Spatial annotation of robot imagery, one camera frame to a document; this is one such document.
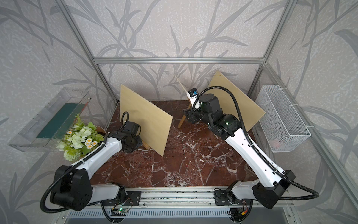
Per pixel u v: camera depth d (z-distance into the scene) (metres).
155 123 0.78
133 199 0.73
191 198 0.75
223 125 0.44
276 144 0.72
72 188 0.41
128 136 0.64
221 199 0.72
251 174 0.81
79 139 0.63
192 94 0.55
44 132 0.62
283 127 0.61
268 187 0.39
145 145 0.87
